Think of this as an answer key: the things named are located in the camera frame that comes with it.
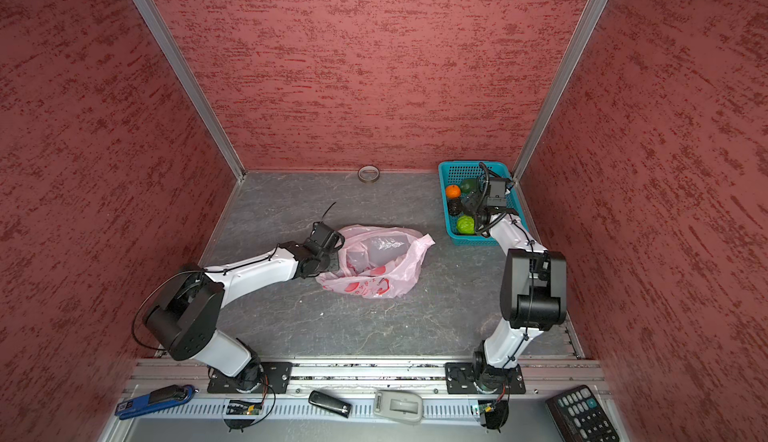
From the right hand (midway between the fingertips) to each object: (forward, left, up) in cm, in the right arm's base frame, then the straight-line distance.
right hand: (471, 204), depth 96 cm
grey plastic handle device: (-53, +26, -9) cm, 60 cm away
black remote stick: (-52, +42, -10) cm, 68 cm away
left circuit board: (-52, +67, -14) cm, 85 cm away
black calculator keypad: (-56, -16, -10) cm, 60 cm away
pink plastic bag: (-14, +32, -11) cm, 37 cm away
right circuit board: (-55, +3, -13) cm, 57 cm away
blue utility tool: (-50, +82, -6) cm, 96 cm away
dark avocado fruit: (+4, +4, -6) cm, 8 cm away
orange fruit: (+13, +3, -8) cm, 15 cm away
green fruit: (-4, +1, -6) cm, 7 cm away
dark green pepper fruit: (+16, -4, -8) cm, 18 cm away
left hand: (-16, +46, -8) cm, 50 cm away
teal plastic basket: (+21, +2, -6) cm, 22 cm away
